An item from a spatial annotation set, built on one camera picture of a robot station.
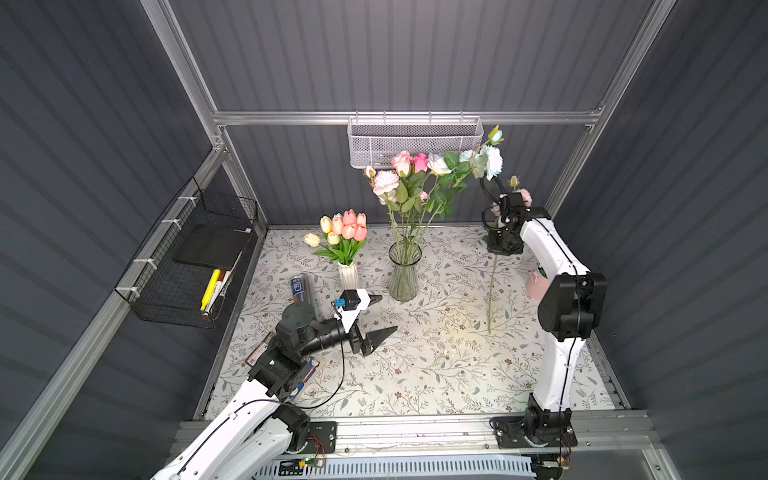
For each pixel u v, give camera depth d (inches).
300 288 37.9
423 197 32.5
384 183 29.3
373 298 25.8
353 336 22.4
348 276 35.5
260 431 23.5
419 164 30.2
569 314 21.6
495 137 26.6
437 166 29.0
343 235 29.8
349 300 20.5
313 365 32.5
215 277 28.9
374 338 22.8
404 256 35.0
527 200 35.9
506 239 31.7
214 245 29.7
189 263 28.6
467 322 36.9
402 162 29.0
